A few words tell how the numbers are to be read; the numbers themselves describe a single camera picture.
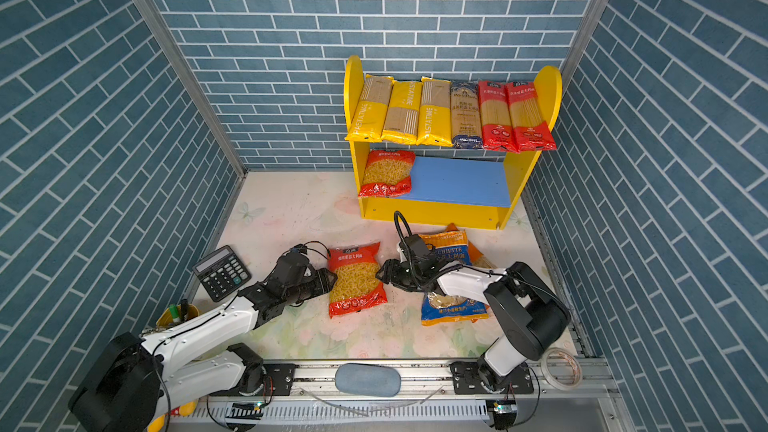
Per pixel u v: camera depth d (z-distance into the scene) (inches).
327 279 31.9
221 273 35.8
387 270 31.7
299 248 31.0
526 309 18.1
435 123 29.0
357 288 33.8
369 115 29.7
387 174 37.8
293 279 26.4
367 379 28.4
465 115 29.7
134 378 15.8
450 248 34.7
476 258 36.2
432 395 28.4
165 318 28.8
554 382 28.9
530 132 28.0
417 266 27.8
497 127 28.4
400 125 29.0
